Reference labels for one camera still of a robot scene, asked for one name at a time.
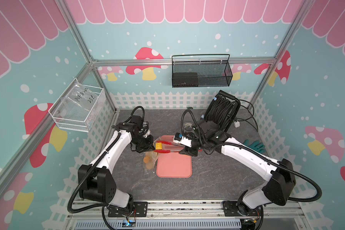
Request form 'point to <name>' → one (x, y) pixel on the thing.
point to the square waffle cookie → (158, 145)
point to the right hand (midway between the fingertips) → (181, 146)
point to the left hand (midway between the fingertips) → (154, 151)
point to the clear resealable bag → (150, 158)
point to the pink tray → (175, 165)
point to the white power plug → (236, 124)
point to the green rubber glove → (256, 145)
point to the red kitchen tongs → (164, 151)
